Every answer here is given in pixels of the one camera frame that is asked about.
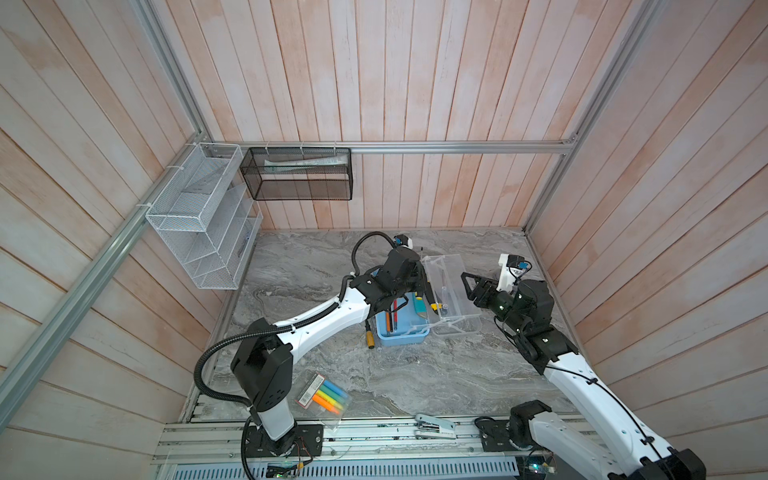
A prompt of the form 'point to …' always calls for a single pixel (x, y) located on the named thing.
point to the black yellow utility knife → (436, 307)
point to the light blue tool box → (403, 324)
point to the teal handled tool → (421, 306)
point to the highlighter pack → (323, 397)
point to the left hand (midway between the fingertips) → (425, 278)
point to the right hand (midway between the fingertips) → (467, 275)
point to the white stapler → (432, 427)
